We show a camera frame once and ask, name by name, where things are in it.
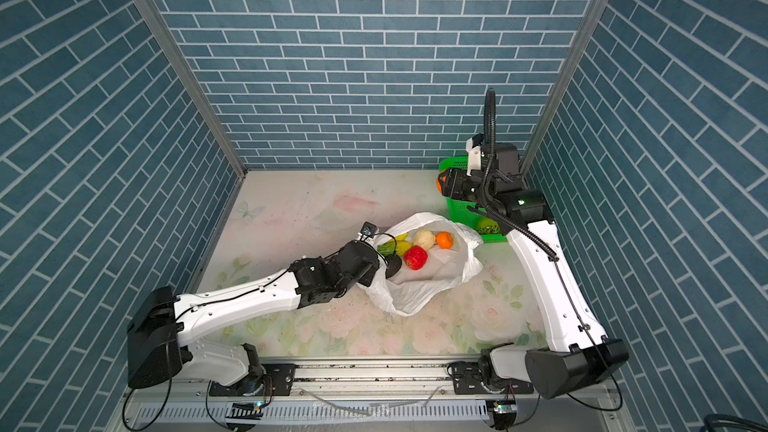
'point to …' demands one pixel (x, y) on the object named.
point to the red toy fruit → (415, 257)
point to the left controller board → (245, 411)
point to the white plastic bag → (411, 292)
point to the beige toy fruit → (424, 239)
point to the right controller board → (504, 412)
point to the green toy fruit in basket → (489, 226)
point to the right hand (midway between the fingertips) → (448, 173)
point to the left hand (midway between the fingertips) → (373, 257)
